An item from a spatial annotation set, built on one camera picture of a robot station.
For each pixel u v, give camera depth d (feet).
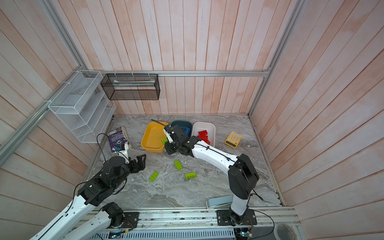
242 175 1.48
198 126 3.53
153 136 3.52
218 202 2.50
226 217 2.40
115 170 1.71
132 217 2.45
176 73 3.17
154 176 2.88
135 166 2.12
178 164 3.02
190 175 2.82
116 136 3.42
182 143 2.05
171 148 2.40
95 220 1.93
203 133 3.53
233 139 3.41
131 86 3.43
